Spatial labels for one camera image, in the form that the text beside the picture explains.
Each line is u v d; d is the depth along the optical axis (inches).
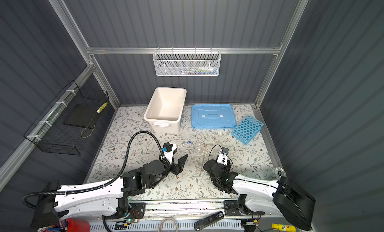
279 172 28.4
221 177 25.3
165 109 45.4
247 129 38.9
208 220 28.2
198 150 37.7
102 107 32.4
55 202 16.2
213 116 44.6
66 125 28.6
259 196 19.6
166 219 27.9
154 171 19.5
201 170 34.1
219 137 40.2
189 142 38.9
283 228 26.4
